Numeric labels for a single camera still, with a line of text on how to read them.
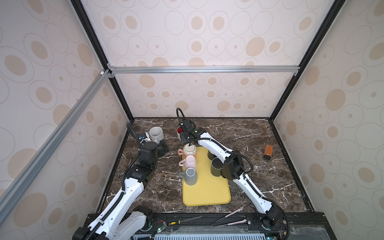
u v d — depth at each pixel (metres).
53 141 0.55
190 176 0.80
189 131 0.79
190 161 0.85
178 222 0.74
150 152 0.56
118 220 0.44
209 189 0.85
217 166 0.81
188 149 0.91
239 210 0.78
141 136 0.66
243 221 0.73
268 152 0.97
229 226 0.73
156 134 1.02
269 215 0.64
